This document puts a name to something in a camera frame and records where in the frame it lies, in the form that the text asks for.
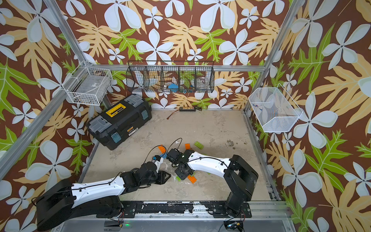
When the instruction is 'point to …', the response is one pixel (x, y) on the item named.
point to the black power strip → (187, 109)
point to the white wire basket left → (88, 86)
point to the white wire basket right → (273, 109)
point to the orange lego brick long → (192, 179)
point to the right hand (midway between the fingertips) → (182, 172)
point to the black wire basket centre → (171, 76)
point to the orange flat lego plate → (162, 148)
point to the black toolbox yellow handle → (110, 127)
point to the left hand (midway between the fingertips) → (170, 174)
